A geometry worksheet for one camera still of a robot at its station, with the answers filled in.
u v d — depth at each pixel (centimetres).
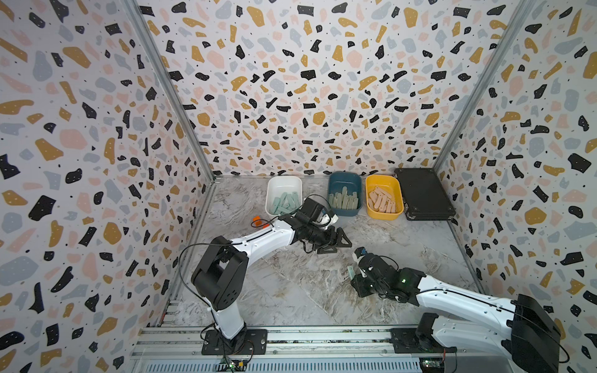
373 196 113
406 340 74
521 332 41
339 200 111
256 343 73
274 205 109
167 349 74
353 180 115
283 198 113
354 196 113
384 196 113
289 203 110
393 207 109
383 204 109
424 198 107
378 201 110
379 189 116
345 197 112
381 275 62
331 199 112
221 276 46
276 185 114
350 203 110
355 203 109
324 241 74
